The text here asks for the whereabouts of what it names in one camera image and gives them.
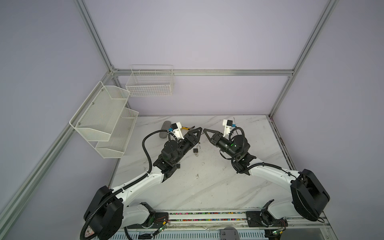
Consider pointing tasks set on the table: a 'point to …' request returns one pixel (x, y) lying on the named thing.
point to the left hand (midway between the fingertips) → (202, 130)
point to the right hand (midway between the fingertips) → (202, 131)
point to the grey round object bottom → (229, 233)
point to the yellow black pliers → (186, 128)
